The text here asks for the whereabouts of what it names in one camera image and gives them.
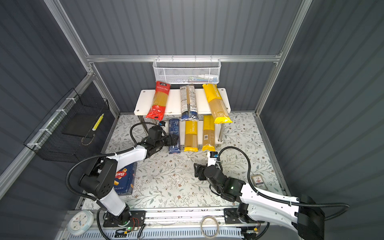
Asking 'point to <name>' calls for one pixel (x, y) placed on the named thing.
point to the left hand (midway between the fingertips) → (174, 137)
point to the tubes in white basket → (192, 79)
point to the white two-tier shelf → (142, 98)
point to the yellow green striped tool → (97, 122)
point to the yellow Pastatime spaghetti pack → (191, 136)
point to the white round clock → (80, 222)
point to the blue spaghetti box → (174, 129)
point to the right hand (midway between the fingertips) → (200, 165)
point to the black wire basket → (72, 131)
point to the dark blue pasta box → (125, 179)
